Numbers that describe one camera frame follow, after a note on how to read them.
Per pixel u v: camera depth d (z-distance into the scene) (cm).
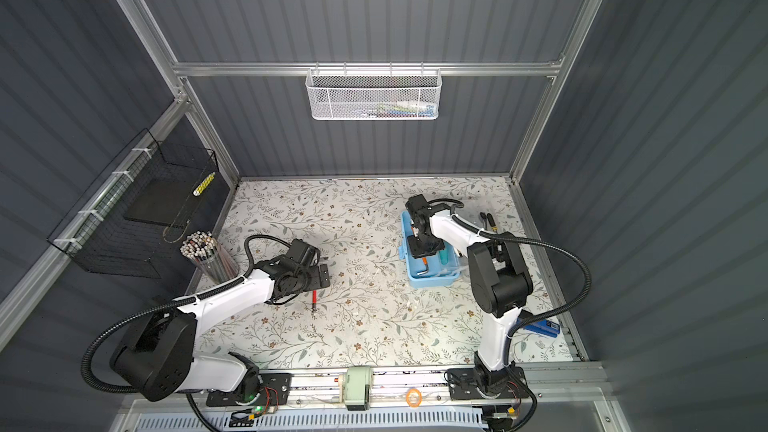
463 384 73
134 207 73
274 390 72
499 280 51
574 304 47
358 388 69
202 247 80
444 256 89
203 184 81
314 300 89
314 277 81
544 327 80
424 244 81
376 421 77
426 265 91
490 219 94
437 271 90
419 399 72
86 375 39
